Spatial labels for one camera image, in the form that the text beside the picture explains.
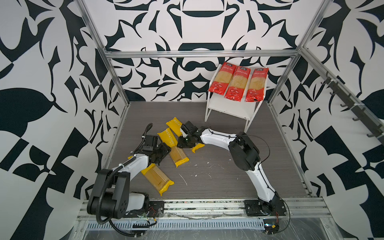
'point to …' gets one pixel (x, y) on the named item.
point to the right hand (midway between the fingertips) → (178, 145)
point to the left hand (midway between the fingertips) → (169, 148)
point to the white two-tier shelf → (247, 110)
